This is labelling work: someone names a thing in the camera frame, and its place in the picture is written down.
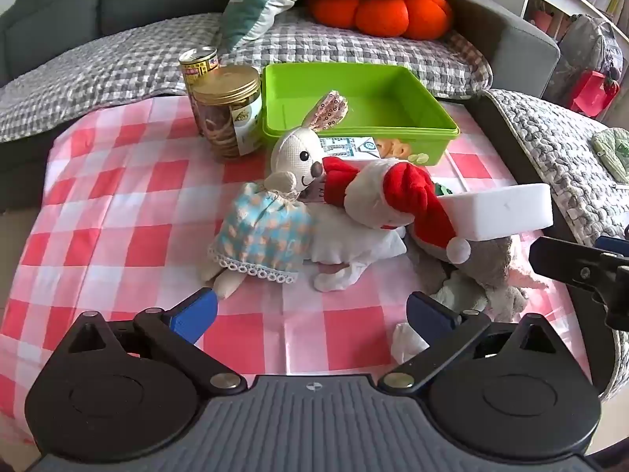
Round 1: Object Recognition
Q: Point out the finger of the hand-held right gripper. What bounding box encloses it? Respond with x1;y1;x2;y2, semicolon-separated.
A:
594;236;629;257
529;236;621;301

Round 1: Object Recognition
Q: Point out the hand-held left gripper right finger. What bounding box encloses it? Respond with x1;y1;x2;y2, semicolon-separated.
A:
378;291;558;395

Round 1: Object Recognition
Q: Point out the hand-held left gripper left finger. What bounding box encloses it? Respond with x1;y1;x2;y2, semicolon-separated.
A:
69;288;247;396

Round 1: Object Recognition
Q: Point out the grey plush toy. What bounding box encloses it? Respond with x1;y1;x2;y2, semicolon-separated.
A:
405;233;548;325

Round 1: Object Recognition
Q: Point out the rabbit plush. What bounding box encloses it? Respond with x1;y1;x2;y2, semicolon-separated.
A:
199;89;349;301

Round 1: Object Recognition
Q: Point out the white plush toy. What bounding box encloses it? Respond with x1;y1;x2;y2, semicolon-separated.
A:
307;201;408;293

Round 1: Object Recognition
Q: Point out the beige plush with red hat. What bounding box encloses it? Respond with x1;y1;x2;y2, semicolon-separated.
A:
322;156;473;264

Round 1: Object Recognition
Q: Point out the green plastic box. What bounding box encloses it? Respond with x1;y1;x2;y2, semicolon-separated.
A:
260;63;461;167

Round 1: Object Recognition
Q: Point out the crumpled white tissue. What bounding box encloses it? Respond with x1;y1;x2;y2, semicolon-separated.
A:
390;322;430;362

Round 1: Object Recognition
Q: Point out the green knitted item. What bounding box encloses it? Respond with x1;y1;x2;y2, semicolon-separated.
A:
591;128;629;185

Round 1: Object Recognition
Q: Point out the red checkered tablecloth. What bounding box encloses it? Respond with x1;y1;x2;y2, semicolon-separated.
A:
0;91;593;453

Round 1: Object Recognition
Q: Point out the grey pebble-pattern quilt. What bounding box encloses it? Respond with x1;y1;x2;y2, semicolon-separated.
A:
484;88;629;404

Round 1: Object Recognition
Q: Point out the dark upholstered seat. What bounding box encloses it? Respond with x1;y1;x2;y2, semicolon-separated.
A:
464;92;615;394

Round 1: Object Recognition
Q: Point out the red bag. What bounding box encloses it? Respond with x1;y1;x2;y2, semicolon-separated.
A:
567;70;621;119

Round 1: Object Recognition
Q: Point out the grey backpack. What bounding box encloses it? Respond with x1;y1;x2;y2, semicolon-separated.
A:
555;14;625;104

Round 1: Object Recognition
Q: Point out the clear jar with gold lid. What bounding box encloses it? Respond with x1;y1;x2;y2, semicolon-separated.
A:
191;65;265;160

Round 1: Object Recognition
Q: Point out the yellow-label tin can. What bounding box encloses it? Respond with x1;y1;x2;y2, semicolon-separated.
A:
178;46;220;96

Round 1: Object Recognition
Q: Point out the grey checkered blanket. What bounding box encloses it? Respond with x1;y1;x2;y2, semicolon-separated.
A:
0;12;493;143

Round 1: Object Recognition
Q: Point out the orange pumpkin cushion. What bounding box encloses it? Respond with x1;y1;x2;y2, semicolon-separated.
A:
309;0;453;39

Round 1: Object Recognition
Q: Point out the green branch-print pillow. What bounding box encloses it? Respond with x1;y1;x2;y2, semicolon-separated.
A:
219;0;327;55

